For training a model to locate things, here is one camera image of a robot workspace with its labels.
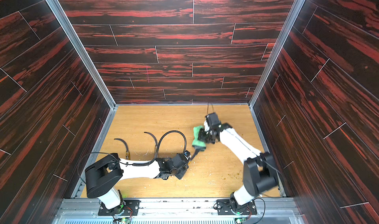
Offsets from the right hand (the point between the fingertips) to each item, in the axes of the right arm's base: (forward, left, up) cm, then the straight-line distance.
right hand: (202, 137), depth 89 cm
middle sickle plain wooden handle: (-1, +30, -10) cm, 32 cm away
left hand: (-17, +9, -11) cm, 22 cm away
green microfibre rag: (-7, +2, +3) cm, 8 cm away
